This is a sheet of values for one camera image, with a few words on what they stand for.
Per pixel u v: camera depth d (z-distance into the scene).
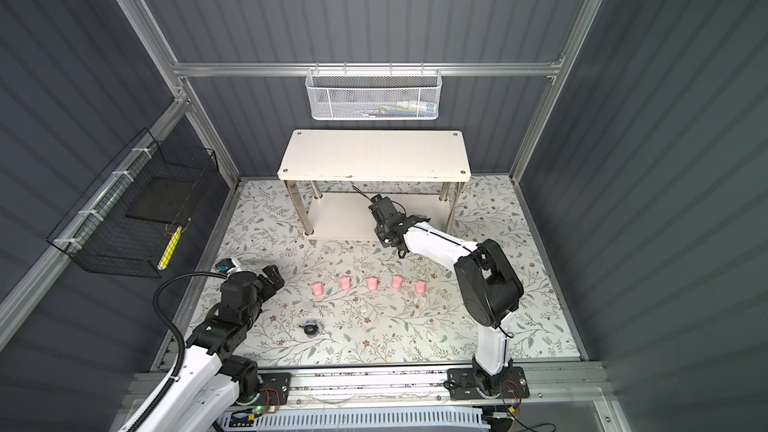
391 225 0.72
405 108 0.92
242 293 0.61
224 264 0.70
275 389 0.73
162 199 0.76
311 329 0.79
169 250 0.68
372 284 0.90
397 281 0.91
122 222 0.71
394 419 0.77
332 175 0.74
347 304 0.88
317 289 0.89
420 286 0.90
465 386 0.72
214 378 0.54
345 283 0.91
